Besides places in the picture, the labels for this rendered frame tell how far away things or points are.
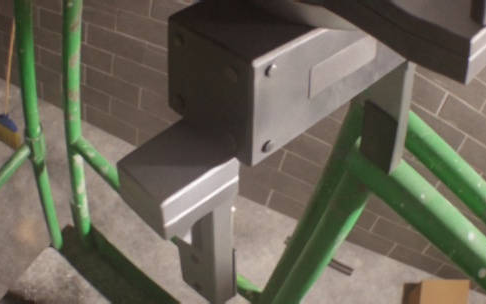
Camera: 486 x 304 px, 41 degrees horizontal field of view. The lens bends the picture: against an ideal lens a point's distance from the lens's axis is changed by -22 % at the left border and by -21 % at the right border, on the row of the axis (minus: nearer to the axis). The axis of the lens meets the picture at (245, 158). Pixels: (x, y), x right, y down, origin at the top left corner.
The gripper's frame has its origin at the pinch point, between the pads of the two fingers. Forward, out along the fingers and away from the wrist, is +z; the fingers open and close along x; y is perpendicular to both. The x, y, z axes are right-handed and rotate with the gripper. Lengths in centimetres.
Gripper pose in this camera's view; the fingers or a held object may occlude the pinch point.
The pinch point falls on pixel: (307, 195)
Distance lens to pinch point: 39.9
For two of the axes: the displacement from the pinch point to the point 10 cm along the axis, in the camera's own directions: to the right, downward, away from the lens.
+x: -7.2, 4.8, -4.9
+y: -6.9, -5.2, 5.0
